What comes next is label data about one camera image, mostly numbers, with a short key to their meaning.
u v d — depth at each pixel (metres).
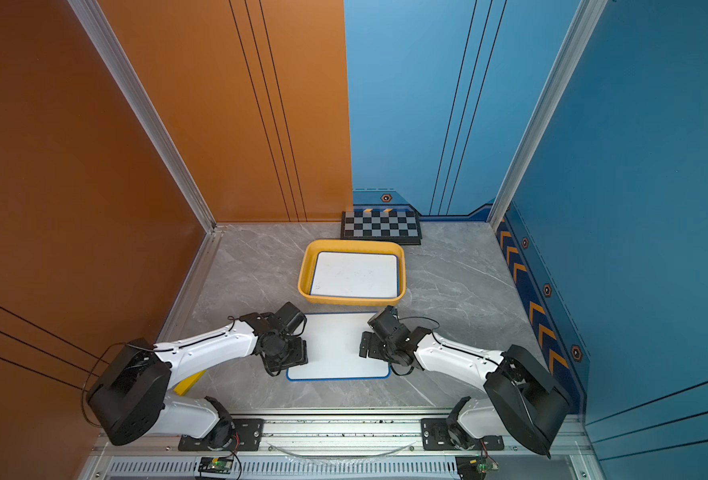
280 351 0.72
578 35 0.73
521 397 0.41
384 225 1.16
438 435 0.73
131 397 0.42
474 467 0.70
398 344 0.66
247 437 0.74
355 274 1.02
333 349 0.89
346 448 0.72
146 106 0.86
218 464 0.72
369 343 0.77
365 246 1.09
